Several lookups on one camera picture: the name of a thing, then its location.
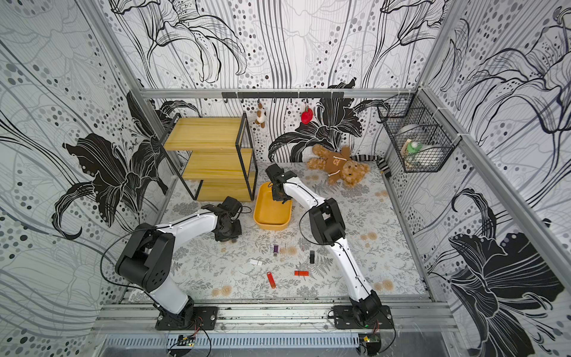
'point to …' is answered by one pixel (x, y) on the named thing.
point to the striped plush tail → (380, 161)
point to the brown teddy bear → (338, 167)
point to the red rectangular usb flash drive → (301, 273)
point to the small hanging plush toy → (261, 116)
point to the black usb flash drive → (311, 257)
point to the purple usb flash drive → (276, 248)
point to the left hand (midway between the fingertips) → (236, 238)
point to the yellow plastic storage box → (269, 213)
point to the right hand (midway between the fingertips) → (286, 192)
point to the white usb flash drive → (256, 262)
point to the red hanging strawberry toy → (307, 116)
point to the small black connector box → (373, 342)
